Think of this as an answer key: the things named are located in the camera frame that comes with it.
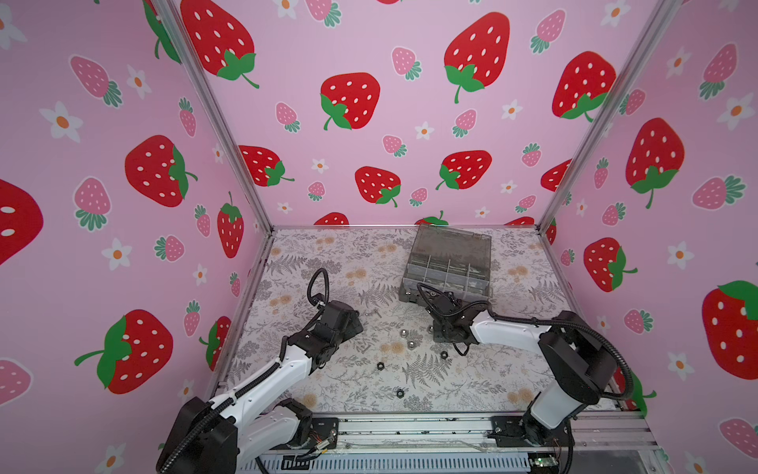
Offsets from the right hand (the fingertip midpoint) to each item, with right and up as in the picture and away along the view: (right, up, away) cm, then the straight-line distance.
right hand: (436, 335), depth 92 cm
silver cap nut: (-10, 0, +1) cm, 10 cm away
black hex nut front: (-12, -14, -12) cm, 22 cm away
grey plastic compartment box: (+8, +24, +21) cm, 33 cm away
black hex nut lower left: (-18, -7, -6) cm, 20 cm away
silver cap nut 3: (-2, +2, +1) cm, 3 cm away
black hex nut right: (+2, -5, -4) cm, 6 cm away
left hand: (-27, +5, -5) cm, 28 cm away
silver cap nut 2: (-8, -2, -2) cm, 9 cm away
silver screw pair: (-19, +7, +6) cm, 22 cm away
